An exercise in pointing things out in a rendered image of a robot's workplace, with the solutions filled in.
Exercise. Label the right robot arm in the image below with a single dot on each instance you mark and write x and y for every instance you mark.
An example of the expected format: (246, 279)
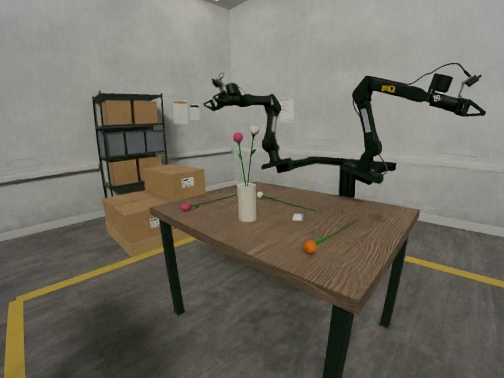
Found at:
(272, 114)

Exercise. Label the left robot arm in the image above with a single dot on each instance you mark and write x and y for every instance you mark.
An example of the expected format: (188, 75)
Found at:
(362, 93)

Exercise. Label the white cylindrical vase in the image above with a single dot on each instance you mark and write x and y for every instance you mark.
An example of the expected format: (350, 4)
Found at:
(246, 202)

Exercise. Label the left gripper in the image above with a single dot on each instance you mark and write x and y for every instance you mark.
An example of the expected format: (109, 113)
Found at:
(455, 105)

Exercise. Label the white flower with green stem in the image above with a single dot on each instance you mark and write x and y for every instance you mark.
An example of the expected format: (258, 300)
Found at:
(253, 130)

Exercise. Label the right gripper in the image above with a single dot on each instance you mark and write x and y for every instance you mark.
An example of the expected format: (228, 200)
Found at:
(222, 97)

